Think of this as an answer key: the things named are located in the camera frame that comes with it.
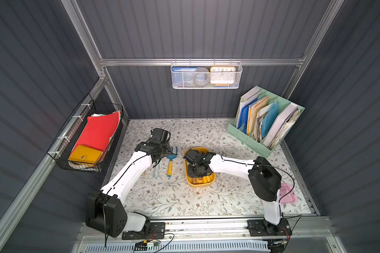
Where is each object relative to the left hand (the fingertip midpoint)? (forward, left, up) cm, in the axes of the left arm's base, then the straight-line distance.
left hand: (163, 149), depth 83 cm
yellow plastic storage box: (-11, -19, -16) cm, 27 cm away
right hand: (-7, -16, -13) cm, 22 cm away
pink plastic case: (-21, -67, -16) cm, 72 cm away
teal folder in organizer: (+17, -61, +5) cm, 63 cm away
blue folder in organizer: (+24, -48, +1) cm, 54 cm away
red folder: (+1, +28, +15) cm, 32 cm away
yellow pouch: (-12, +29, +14) cm, 34 cm away
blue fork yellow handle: (+1, -1, -16) cm, 16 cm away
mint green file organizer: (+18, -71, +9) cm, 73 cm away
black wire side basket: (-12, +36, +18) cm, 42 cm away
